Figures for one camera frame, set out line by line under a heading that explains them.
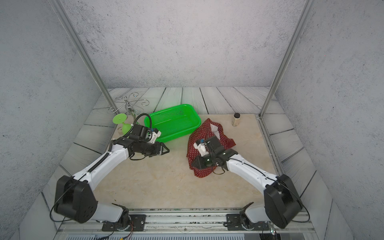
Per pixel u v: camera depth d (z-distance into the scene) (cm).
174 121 118
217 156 63
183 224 73
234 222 73
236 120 109
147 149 70
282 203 41
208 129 99
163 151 76
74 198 41
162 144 76
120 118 82
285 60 89
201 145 76
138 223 73
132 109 89
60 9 71
